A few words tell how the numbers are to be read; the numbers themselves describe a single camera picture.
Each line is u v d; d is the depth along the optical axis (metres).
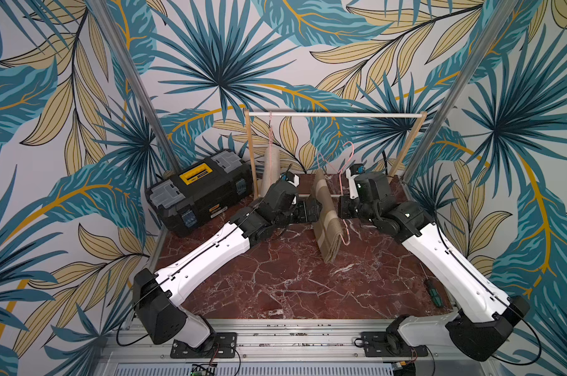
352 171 0.62
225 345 0.73
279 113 0.96
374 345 0.73
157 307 0.39
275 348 0.75
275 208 0.53
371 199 0.52
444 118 0.95
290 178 0.64
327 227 0.80
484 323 0.40
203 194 0.91
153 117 0.94
